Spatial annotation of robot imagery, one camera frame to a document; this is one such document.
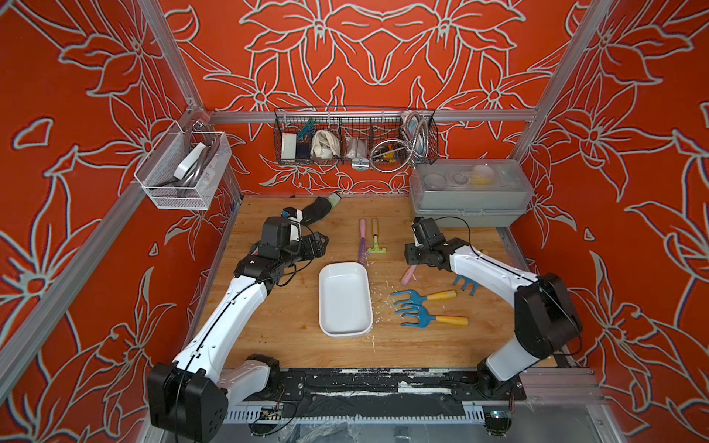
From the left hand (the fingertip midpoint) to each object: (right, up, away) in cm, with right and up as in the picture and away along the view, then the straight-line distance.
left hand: (318, 238), depth 78 cm
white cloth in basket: (+1, +30, +11) cm, 32 cm away
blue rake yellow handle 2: (+32, -25, +5) cm, 41 cm away
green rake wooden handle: (+19, -6, +22) cm, 30 cm away
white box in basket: (-12, +30, +12) cm, 34 cm away
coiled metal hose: (+24, +26, +9) cm, 37 cm away
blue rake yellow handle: (+32, -21, +11) cm, 40 cm away
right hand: (+28, -5, +12) cm, 31 cm away
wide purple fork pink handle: (+30, -14, +15) cm, 36 cm away
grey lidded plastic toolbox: (+56, +16, +25) cm, 63 cm away
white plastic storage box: (+8, -21, +9) cm, 24 cm away
